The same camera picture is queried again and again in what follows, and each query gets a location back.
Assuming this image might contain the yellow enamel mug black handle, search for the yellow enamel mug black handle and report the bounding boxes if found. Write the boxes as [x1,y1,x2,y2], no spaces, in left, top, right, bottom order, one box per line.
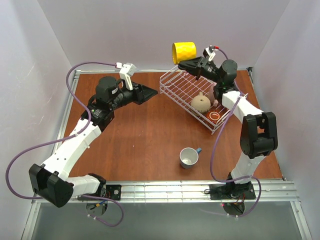
[171,42,197,65]

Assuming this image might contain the white faceted mug pink handle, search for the white faceted mug pink handle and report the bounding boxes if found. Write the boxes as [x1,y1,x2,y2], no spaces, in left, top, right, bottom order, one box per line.
[208,84,219,107]

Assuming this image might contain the beige round ceramic mug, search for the beige round ceramic mug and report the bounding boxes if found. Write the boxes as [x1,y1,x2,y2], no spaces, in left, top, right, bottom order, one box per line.
[190,91,211,114]

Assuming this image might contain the dark brown glazed mug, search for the dark brown glazed mug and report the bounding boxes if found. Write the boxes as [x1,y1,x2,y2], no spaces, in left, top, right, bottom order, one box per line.
[206,110,221,125]

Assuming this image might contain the white mug blue handle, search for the white mug blue handle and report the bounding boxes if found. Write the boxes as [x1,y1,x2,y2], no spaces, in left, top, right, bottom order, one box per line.
[179,147,202,169]

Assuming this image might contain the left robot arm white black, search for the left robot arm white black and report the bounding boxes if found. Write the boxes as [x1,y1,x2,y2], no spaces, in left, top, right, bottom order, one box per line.
[29,76,158,208]

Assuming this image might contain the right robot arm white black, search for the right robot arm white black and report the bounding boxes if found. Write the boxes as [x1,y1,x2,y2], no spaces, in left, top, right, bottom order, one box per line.
[178,56,278,200]

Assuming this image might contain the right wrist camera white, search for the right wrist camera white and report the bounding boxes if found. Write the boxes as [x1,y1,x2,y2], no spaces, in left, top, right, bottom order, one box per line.
[203,45,220,62]

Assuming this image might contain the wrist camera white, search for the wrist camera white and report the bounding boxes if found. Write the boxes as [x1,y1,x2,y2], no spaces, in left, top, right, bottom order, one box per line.
[115,62,136,91]
[203,45,220,62]

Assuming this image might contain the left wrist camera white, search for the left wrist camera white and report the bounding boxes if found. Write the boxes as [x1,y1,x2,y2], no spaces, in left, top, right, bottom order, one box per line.
[115,62,136,91]

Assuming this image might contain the white wire dish rack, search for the white wire dish rack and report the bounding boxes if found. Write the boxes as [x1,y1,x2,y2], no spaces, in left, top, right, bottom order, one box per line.
[159,66,230,134]

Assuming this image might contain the aluminium frame rail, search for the aluminium frame rail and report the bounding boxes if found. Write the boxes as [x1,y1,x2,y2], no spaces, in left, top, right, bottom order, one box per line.
[31,181,300,204]

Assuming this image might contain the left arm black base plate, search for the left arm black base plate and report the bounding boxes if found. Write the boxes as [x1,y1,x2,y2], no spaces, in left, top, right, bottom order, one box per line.
[77,184,122,201]

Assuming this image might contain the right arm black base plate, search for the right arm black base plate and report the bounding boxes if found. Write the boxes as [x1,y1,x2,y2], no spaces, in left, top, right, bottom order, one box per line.
[204,182,256,200]

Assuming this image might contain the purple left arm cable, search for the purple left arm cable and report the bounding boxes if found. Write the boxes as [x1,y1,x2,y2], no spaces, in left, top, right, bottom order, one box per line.
[5,61,125,227]

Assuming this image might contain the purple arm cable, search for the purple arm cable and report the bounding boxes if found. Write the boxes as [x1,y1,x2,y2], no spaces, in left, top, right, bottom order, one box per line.
[5,61,125,227]
[209,47,263,218]

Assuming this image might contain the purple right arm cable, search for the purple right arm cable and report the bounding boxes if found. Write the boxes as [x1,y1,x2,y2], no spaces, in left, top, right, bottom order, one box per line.
[209,47,263,218]

